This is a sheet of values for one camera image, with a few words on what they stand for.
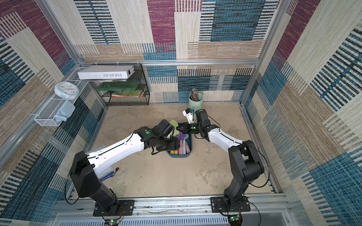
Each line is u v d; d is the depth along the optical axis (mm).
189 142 945
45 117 662
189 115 812
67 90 752
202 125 714
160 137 610
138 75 949
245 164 464
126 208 732
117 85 1038
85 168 424
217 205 729
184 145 906
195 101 1026
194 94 1047
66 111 684
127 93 997
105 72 789
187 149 900
